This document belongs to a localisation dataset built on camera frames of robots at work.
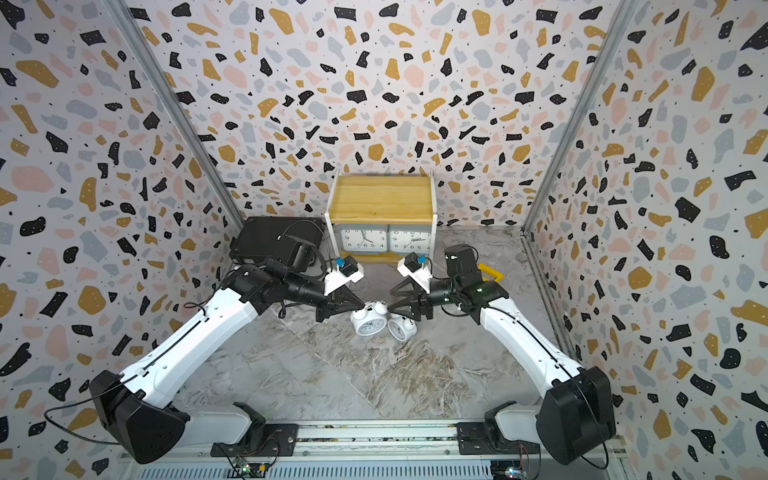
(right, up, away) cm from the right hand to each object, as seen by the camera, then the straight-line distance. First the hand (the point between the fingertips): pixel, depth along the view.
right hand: (394, 302), depth 71 cm
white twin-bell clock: (-5, -4, 0) cm, 7 cm away
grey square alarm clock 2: (+3, +16, +18) cm, 24 cm away
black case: (-52, +18, +42) cm, 69 cm away
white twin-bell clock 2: (+2, -10, +14) cm, 18 cm away
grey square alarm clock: (-10, +16, +18) cm, 26 cm away
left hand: (-7, 0, -3) cm, 8 cm away
